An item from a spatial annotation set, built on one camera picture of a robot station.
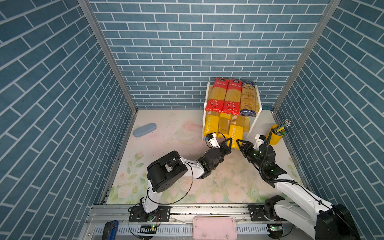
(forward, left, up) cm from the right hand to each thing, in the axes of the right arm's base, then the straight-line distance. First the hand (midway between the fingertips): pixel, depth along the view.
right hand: (235, 140), depth 81 cm
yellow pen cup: (+12, -29, -13) cm, 34 cm away
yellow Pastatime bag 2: (+5, -1, 0) cm, 5 cm away
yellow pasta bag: (+11, +6, -1) cm, 13 cm away
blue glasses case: (+15, +61, -16) cm, 65 cm away
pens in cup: (+15, -31, -7) cm, 35 cm away
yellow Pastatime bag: (+11, +13, 0) cm, 17 cm away
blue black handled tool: (-44, +56, -12) cm, 73 cm away
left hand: (0, +1, 0) cm, 1 cm away
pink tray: (-39, +10, -16) cm, 43 cm away
